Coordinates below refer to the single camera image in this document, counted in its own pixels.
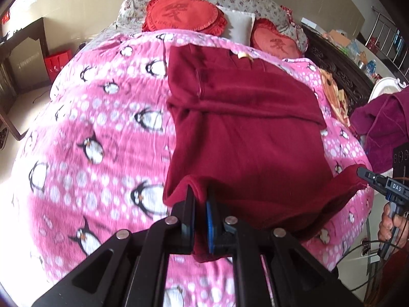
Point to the large red heart cushion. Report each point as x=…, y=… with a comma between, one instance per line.
x=195, y=15

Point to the red gift bag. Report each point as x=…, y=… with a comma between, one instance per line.
x=56, y=62

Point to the small red heart cushion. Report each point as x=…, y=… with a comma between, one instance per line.
x=265, y=37

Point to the floral bed pillow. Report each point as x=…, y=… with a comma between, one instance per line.
x=132, y=14

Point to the white square pillow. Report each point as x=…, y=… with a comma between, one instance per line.
x=239, y=25

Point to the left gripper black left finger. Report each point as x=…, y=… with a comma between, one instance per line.
x=130, y=268

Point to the magenta towel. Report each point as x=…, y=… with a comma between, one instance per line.
x=384, y=124

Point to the metal rack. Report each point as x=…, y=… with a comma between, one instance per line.
x=386, y=40

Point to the pink penguin blanket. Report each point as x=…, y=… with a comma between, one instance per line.
x=96, y=158

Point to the dark red knitted garment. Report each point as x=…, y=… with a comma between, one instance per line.
x=263, y=144

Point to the white chair back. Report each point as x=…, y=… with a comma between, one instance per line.
x=387, y=85

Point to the orange patterned cloth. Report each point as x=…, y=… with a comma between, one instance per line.
x=336, y=98

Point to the dark wooden desk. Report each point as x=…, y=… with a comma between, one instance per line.
x=22, y=68

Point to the dark carved wooden bedside cabinet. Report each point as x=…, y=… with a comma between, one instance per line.
x=345, y=72

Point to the person's right hand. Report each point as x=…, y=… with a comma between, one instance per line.
x=387, y=224

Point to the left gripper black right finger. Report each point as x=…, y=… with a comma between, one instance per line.
x=271, y=268

